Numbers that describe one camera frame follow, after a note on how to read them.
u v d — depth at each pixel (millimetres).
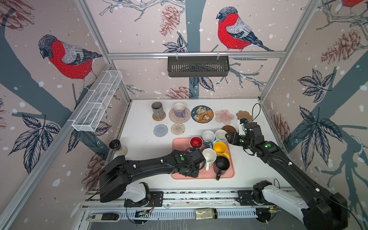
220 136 892
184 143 941
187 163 593
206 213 659
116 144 832
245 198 729
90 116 710
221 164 815
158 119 1070
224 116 1104
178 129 1018
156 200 731
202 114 1106
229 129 1012
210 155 845
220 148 886
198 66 1063
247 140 656
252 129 592
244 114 1129
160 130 1007
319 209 374
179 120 1070
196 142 902
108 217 654
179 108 1113
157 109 1007
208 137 916
